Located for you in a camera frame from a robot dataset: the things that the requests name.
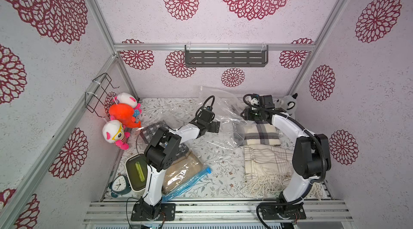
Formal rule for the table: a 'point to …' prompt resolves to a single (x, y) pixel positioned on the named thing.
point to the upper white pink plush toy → (126, 98)
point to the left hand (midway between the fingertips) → (212, 124)
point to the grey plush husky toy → (288, 103)
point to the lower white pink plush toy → (113, 131)
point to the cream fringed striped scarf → (269, 170)
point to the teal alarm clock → (119, 186)
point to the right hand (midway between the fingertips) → (244, 112)
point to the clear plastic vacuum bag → (234, 125)
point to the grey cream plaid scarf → (256, 132)
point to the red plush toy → (123, 113)
